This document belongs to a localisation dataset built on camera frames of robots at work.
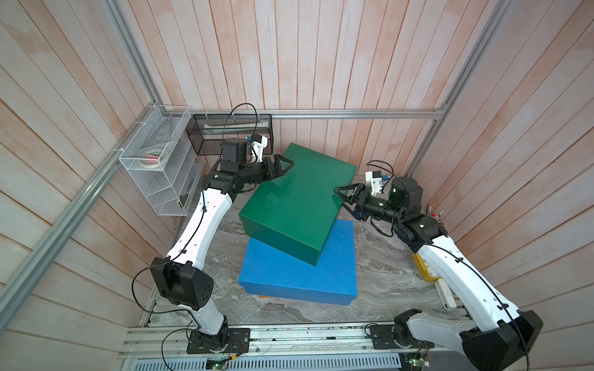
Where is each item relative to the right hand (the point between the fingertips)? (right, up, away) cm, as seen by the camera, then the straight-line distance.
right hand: (334, 195), depth 68 cm
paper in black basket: (-46, +27, +22) cm, 58 cm away
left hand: (-14, +8, +5) cm, 17 cm away
